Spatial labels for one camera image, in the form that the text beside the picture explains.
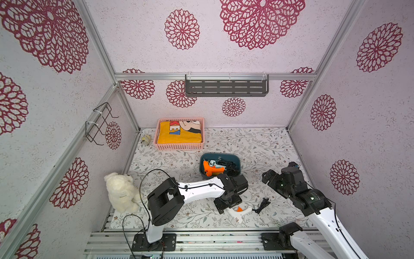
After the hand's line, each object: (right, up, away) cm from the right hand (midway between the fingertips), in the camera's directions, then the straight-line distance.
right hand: (267, 176), depth 76 cm
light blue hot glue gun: (-25, +4, +20) cm, 32 cm away
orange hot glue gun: (-27, +1, +14) cm, 30 cm away
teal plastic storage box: (-11, +7, +26) cm, 29 cm away
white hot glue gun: (-13, -19, +5) cm, 24 cm away
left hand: (-16, -16, +4) cm, 23 cm away
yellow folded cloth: (-47, +23, +33) cm, 62 cm away
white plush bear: (-66, -7, -4) cm, 67 cm away
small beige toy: (-69, +18, +32) cm, 79 cm away
